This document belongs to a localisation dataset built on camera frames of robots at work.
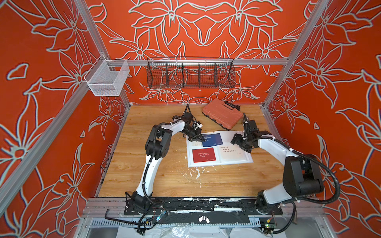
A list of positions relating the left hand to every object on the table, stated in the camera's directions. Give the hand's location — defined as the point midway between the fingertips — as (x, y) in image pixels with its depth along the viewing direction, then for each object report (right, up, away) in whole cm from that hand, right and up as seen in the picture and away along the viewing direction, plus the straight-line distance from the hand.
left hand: (205, 139), depth 96 cm
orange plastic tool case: (+17, +17, +10) cm, 26 cm away
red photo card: (-2, -9, -5) cm, 11 cm away
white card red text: (-5, -3, -1) cm, 6 cm away
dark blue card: (+4, 0, -1) cm, 5 cm away
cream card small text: (+16, -8, -6) cm, 19 cm away
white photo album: (+7, -6, -4) cm, 10 cm away
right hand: (+18, -1, -6) cm, 19 cm away
